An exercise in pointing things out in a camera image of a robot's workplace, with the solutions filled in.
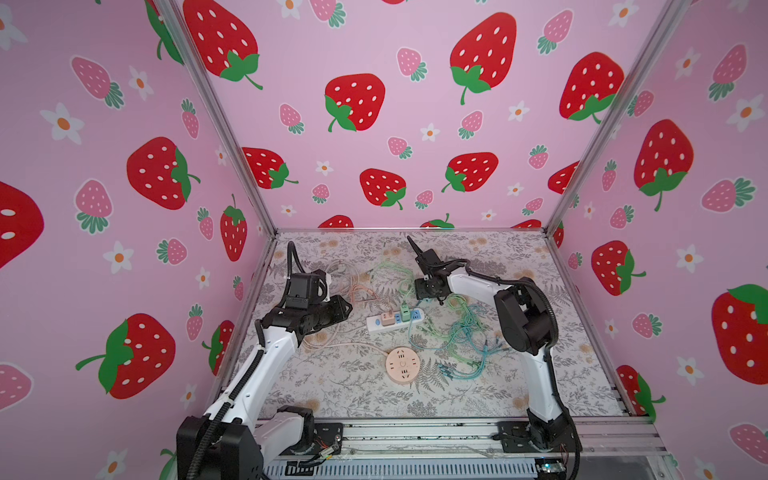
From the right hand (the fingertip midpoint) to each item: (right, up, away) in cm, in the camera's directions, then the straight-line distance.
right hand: (423, 289), depth 103 cm
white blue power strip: (-16, -9, -10) cm, 21 cm away
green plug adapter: (-7, -6, -13) cm, 16 cm away
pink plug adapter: (-12, -7, -15) cm, 20 cm away
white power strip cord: (-28, -15, -12) cm, 34 cm away
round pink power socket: (-8, -19, -19) cm, 28 cm away
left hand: (-23, -2, -21) cm, 31 cm away
